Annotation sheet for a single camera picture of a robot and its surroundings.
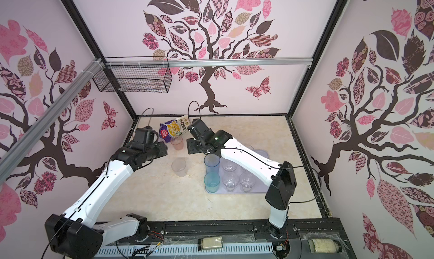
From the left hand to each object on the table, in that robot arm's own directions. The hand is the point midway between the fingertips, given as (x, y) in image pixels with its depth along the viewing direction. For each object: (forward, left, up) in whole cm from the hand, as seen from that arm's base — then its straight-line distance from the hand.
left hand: (163, 150), depth 80 cm
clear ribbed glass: (-9, -33, -14) cm, 37 cm away
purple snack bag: (+28, +8, -18) cm, 34 cm away
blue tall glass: (+1, -23, -14) cm, 27 cm away
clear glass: (-8, -42, -17) cm, 46 cm away
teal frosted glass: (-8, -23, -18) cm, 31 cm away
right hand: (+1, -14, +5) cm, 15 cm away
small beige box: (-36, -23, -14) cm, 45 cm away
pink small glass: (+19, 0, -19) cm, 26 cm away
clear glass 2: (+1, -4, -19) cm, 19 cm away
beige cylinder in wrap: (-37, -70, -13) cm, 80 cm away
